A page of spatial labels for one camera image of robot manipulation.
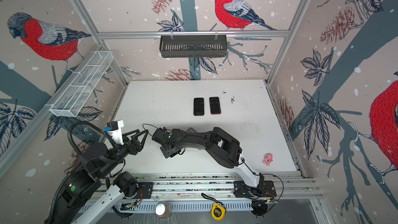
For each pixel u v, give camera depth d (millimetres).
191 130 951
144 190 731
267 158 815
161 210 602
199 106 1069
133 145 551
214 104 1074
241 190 728
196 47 1051
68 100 708
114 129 543
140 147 570
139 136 579
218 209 670
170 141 642
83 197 430
